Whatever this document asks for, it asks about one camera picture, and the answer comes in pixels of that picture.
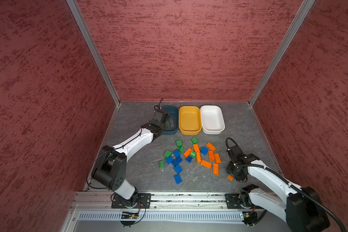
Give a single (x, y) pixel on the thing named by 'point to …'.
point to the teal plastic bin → (172, 125)
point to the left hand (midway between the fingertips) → (164, 123)
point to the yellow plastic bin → (189, 120)
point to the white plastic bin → (212, 118)
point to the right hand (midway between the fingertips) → (229, 176)
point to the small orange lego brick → (230, 177)
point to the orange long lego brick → (198, 157)
